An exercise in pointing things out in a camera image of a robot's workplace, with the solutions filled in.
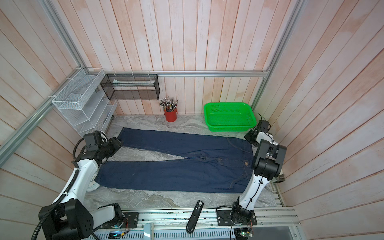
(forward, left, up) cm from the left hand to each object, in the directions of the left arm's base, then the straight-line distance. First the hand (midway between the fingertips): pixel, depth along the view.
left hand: (121, 144), depth 83 cm
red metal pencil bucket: (+37, -24, -15) cm, 46 cm away
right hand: (+15, -80, -12) cm, 83 cm away
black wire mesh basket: (+44, +3, +8) cm, 45 cm away
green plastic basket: (+36, -71, -15) cm, 81 cm away
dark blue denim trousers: (-4, -56, -16) cm, 59 cm away
